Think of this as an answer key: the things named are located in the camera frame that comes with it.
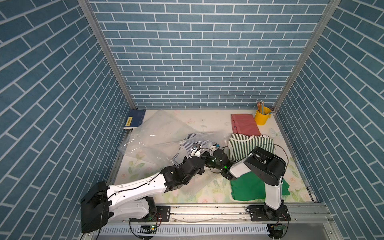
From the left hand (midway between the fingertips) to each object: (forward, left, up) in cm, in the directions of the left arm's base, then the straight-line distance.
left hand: (205, 159), depth 77 cm
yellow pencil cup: (+36, -42, -8) cm, 56 cm away
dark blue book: (+42, +52, -15) cm, 68 cm away
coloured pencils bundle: (+41, -40, 0) cm, 57 cm away
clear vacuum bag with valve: (+19, +30, -11) cm, 37 cm away
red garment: (+34, -31, -12) cm, 48 cm away
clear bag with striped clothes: (-6, 0, -17) cm, 18 cm away
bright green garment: (-10, -26, -13) cm, 30 cm away
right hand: (+7, +5, -10) cm, 13 cm away
